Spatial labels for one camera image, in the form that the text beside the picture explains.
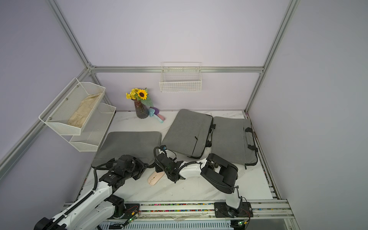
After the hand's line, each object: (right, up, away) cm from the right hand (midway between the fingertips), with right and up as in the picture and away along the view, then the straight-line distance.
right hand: (160, 161), depth 89 cm
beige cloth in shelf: (-41, +27, -13) cm, 51 cm away
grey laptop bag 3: (+50, +13, +10) cm, 53 cm away
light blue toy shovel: (-13, +34, +28) cm, 46 cm away
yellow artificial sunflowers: (-16, +44, +9) cm, 48 cm away
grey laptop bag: (-12, +9, +6) cm, 16 cm away
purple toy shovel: (-9, +35, +30) cm, 47 cm away
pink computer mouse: (-2, -8, -7) cm, 11 cm away
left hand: (-6, -1, -5) cm, 8 cm away
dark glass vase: (-18, +34, +21) cm, 44 cm away
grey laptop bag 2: (+19, +17, +12) cm, 29 cm away
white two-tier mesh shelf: (-45, +15, -1) cm, 48 cm away
